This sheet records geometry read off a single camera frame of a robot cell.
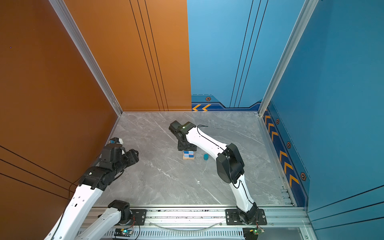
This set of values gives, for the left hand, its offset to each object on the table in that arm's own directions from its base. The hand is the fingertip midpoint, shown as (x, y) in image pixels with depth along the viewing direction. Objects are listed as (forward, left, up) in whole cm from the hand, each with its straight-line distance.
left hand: (134, 152), depth 76 cm
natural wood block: (+6, -26, -18) cm, 32 cm away
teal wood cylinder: (+7, -38, -17) cm, 42 cm away
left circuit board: (-32, +3, -20) cm, 38 cm away
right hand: (+8, -25, -10) cm, 28 cm away
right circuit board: (-31, -60, -18) cm, 70 cm away
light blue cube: (+7, -28, -12) cm, 32 cm away
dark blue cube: (+7, -25, -12) cm, 29 cm away
